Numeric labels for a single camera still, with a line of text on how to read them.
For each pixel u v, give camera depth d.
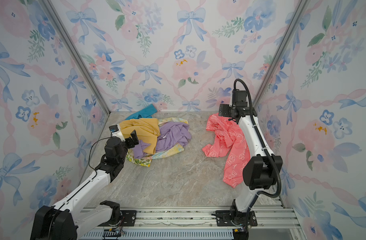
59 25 0.75
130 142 0.73
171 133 1.03
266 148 0.47
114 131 0.68
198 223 0.73
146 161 0.93
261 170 0.46
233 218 0.67
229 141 0.98
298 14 0.71
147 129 0.95
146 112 1.18
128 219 0.74
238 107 0.61
